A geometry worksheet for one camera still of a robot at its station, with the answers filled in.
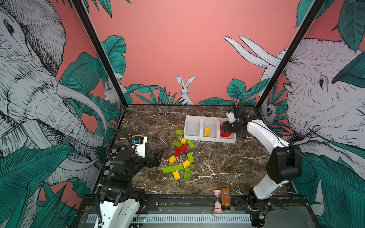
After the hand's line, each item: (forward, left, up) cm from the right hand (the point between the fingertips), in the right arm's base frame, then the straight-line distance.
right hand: (224, 126), depth 90 cm
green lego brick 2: (-6, +32, -12) cm, 34 cm away
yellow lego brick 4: (-20, +24, -12) cm, 34 cm away
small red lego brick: (-9, +26, -14) cm, 31 cm away
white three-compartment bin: (+11, +18, -15) cm, 26 cm away
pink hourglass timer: (-43, +8, -12) cm, 45 cm away
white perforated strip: (-48, +22, -14) cm, 54 cm away
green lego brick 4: (-16, +22, -13) cm, 30 cm away
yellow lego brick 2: (-18, +34, -12) cm, 40 cm away
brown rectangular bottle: (-39, +3, -11) cm, 41 cm away
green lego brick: (+4, +30, -13) cm, 33 cm away
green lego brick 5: (-25, +24, -14) cm, 37 cm away
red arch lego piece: (+1, -3, -13) cm, 13 cm away
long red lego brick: (-12, +30, -13) cm, 35 cm away
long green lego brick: (-23, +33, -13) cm, 42 cm away
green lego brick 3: (-5, +22, -14) cm, 26 cm away
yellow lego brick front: (-27, +30, -12) cm, 42 cm away
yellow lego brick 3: (+4, +10, -12) cm, 16 cm away
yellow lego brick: (-5, +26, -11) cm, 29 cm away
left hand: (-21, +39, +11) cm, 45 cm away
